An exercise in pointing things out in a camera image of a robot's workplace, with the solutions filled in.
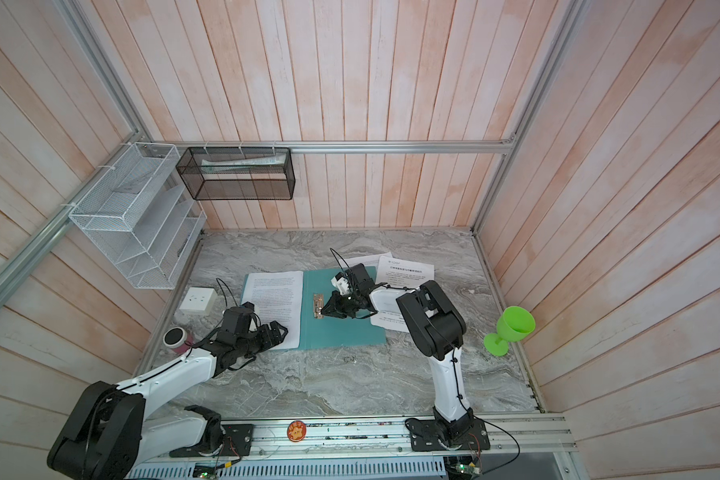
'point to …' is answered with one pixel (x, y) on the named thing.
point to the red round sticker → (296, 431)
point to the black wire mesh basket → (238, 172)
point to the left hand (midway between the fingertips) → (279, 340)
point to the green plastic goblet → (514, 324)
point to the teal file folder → (244, 288)
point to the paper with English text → (276, 297)
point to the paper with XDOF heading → (397, 277)
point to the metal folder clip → (318, 304)
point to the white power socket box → (199, 300)
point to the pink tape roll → (177, 339)
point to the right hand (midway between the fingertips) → (322, 311)
